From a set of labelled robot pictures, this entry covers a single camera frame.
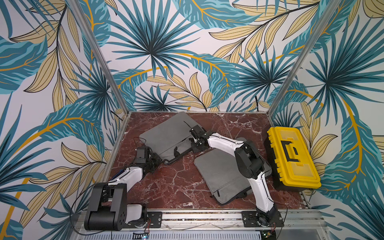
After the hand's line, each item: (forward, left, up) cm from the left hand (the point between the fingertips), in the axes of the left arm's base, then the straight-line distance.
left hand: (161, 159), depth 90 cm
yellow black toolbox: (-8, -68, +14) cm, 70 cm away
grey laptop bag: (-6, -35, -1) cm, 35 cm away
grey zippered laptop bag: (+16, -3, -1) cm, 16 cm away
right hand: (+11, -21, -3) cm, 24 cm away
